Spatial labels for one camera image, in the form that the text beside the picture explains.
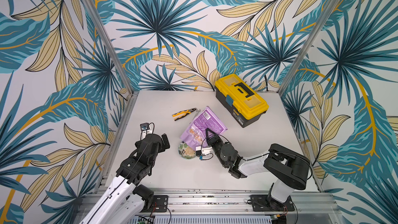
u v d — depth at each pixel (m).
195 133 0.82
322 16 0.80
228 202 0.75
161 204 0.73
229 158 0.64
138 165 0.52
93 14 0.77
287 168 0.46
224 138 0.72
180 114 1.07
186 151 0.88
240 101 0.92
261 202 0.73
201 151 0.75
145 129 0.62
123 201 0.47
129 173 0.50
